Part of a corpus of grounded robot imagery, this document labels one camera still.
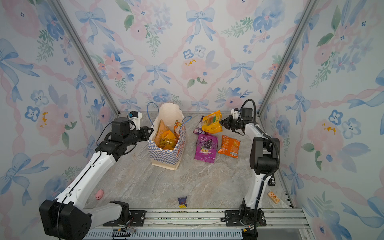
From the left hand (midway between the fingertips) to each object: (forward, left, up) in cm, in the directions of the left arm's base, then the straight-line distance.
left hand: (153, 127), depth 77 cm
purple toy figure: (-31, -15, -22) cm, 41 cm away
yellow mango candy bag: (+17, -32, -16) cm, 40 cm away
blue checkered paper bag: (-12, -7, -11) cm, 18 cm away
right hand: (+17, -38, -12) cm, 43 cm away
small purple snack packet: (+18, -24, -24) cm, 38 cm away
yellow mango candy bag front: (+4, -5, -17) cm, 18 cm away
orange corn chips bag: (+4, -44, -24) cm, 50 cm away
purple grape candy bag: (+2, -29, -22) cm, 36 cm away
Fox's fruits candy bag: (+15, -9, -18) cm, 25 cm away
